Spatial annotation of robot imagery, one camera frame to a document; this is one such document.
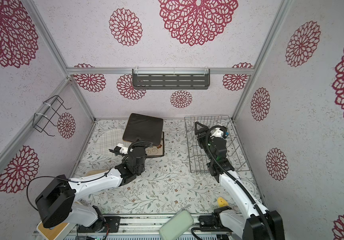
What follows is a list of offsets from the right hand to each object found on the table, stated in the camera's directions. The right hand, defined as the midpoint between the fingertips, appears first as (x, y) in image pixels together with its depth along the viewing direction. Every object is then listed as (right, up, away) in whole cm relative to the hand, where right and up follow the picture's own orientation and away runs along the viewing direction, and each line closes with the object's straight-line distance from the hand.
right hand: (196, 124), depth 73 cm
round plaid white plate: (-58, -9, +36) cm, 69 cm away
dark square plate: (-21, -16, +24) cm, 36 cm away
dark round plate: (-26, -2, +12) cm, 29 cm away
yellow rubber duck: (+15, -41, +6) cm, 45 cm away
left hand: (-28, -7, +7) cm, 30 cm away
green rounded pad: (-9, -51, +1) cm, 52 cm away
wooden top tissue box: (-65, -50, -7) cm, 82 cm away
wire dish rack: (+5, -24, +22) cm, 33 cm away
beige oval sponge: (-59, -28, +18) cm, 68 cm away
